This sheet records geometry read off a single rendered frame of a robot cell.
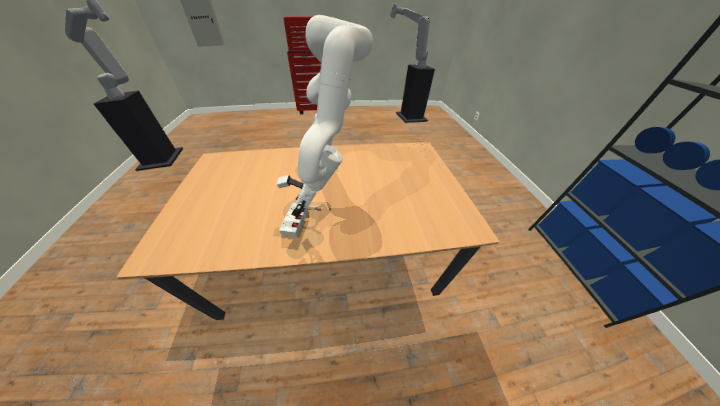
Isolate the white power strip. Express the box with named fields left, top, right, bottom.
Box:
left=279, top=203, right=309, bottom=237

